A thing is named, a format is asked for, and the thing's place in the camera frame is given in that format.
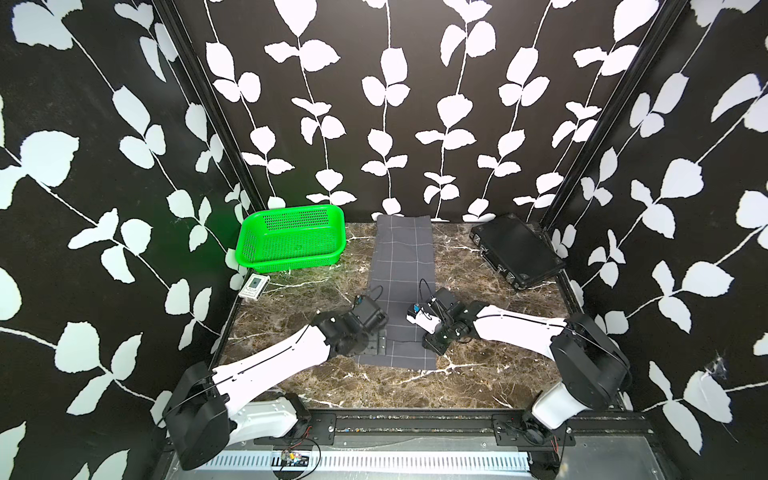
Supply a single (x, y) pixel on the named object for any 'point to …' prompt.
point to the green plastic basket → (281, 238)
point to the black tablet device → (513, 248)
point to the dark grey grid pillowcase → (402, 275)
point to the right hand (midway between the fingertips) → (424, 336)
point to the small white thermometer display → (254, 286)
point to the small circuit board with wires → (293, 459)
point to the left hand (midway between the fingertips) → (373, 339)
